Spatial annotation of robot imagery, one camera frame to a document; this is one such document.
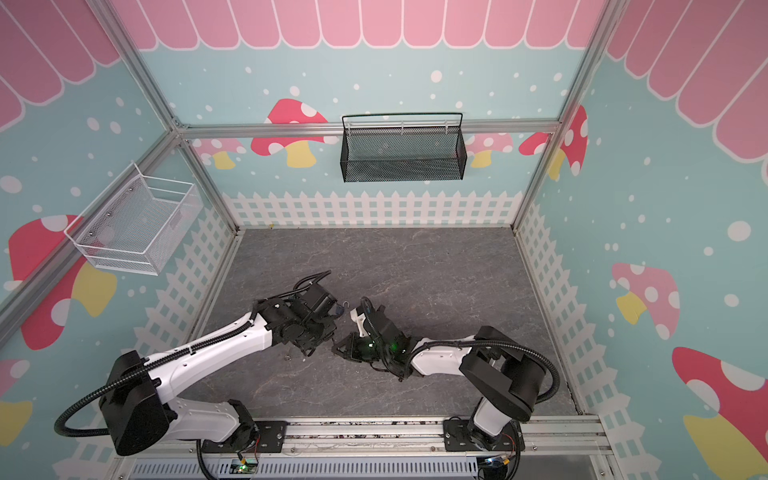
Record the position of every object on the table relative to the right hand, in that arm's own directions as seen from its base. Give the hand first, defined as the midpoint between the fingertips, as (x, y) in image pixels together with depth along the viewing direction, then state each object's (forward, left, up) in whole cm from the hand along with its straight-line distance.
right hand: (329, 350), depth 78 cm
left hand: (+4, 0, 0) cm, 4 cm away
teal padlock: (+3, -6, +16) cm, 18 cm away
